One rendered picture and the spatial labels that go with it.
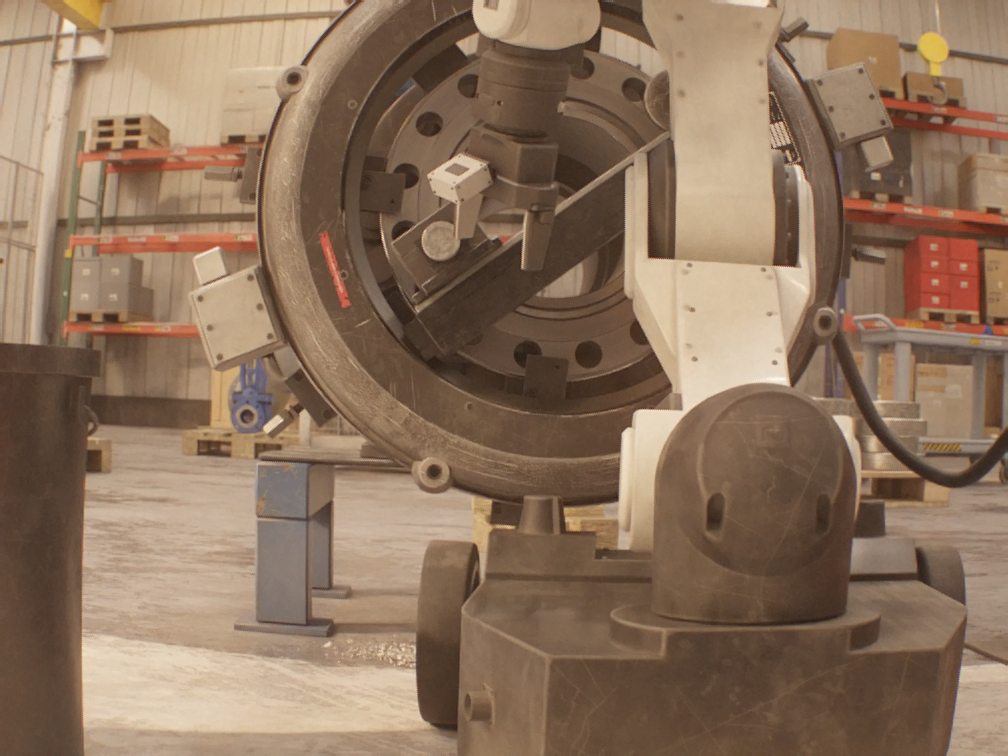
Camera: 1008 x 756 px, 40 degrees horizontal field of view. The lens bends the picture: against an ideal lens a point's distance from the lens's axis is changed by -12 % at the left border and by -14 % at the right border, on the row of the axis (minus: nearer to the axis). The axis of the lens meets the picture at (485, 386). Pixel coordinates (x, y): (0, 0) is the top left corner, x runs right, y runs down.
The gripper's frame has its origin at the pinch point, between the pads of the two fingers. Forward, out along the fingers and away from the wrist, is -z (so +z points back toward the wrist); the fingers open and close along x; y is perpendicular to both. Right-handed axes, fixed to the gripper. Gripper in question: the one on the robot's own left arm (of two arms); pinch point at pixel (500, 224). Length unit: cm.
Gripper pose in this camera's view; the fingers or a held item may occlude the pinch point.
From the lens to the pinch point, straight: 154.2
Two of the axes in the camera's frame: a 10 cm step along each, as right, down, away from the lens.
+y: -7.7, 1.2, -6.3
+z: 1.5, -9.3, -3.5
